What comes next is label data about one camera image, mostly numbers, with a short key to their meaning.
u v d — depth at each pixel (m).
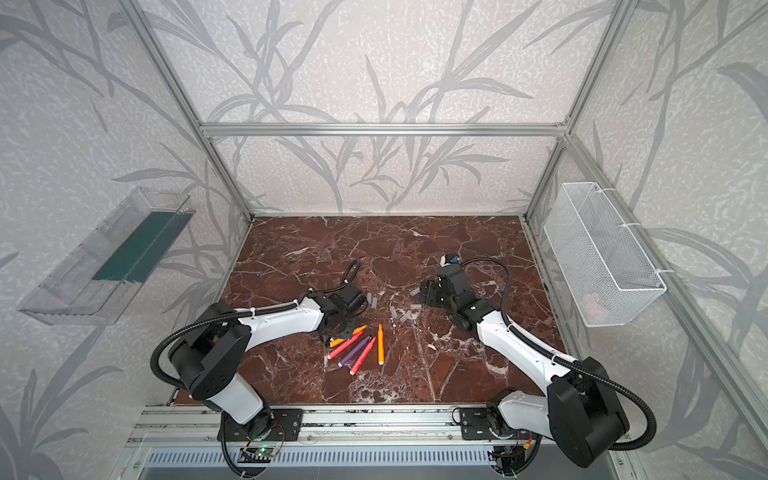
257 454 0.71
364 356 0.85
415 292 0.98
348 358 0.84
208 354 0.45
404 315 0.93
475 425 0.73
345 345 0.87
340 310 0.71
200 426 0.75
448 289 0.65
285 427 0.73
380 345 0.87
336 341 0.86
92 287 0.63
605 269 0.61
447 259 0.76
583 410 0.40
